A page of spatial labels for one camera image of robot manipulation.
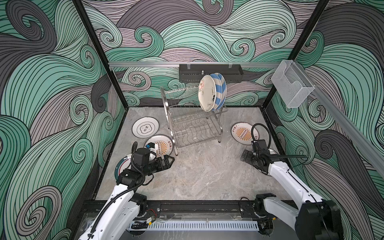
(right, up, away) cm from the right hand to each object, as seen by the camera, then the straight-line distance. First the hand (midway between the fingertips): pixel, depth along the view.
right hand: (250, 159), depth 86 cm
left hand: (-47, +2, -8) cm, 48 cm away
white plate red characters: (+17, +2, +7) cm, 18 cm away
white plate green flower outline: (-68, +17, +21) cm, 74 cm away
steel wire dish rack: (-35, +19, +22) cm, 46 cm away
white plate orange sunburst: (-52, +6, +12) cm, 54 cm away
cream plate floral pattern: (-26, +38, -5) cm, 46 cm away
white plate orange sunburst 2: (+2, +14, +18) cm, 23 cm away
